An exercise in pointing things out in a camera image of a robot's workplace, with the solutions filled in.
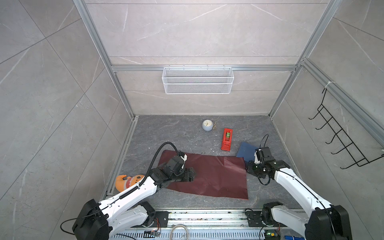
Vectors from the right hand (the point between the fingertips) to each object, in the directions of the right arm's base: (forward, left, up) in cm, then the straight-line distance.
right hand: (247, 167), depth 86 cm
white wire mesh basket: (+53, +27, +25) cm, 64 cm away
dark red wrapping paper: (-2, +19, -6) cm, 20 cm away
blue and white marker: (-33, -13, -4) cm, 36 cm away
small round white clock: (+35, +21, -2) cm, 41 cm away
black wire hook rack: (-10, -35, +27) cm, 46 cm away
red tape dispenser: (+20, +9, +1) cm, 22 cm away
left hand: (-4, +33, +5) cm, 33 cm away
